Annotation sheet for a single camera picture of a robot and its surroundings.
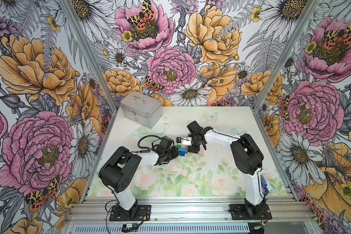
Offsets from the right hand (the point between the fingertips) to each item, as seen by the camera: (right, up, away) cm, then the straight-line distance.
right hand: (192, 146), depth 98 cm
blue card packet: (+37, -18, -19) cm, 45 cm away
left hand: (-10, -6, -3) cm, 12 cm away
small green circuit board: (-32, -33, -27) cm, 54 cm away
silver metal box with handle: (-34, +25, +3) cm, 43 cm away
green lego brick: (-9, 0, -2) cm, 9 cm away
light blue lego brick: (-7, -3, -4) cm, 8 cm away
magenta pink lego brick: (-4, +1, -8) cm, 9 cm away
